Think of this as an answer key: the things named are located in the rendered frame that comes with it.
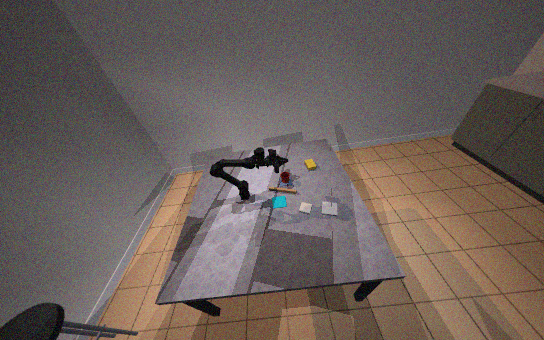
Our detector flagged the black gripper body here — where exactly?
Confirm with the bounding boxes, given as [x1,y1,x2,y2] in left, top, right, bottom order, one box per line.
[265,156,279,173]

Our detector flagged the yellow rectangular block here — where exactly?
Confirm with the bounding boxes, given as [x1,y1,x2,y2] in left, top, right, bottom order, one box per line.
[304,159,316,170]

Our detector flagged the red cup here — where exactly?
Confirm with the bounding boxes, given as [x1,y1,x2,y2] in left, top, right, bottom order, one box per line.
[280,172,290,183]

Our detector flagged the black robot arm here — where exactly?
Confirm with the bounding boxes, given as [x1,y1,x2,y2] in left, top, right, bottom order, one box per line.
[210,147,276,200]

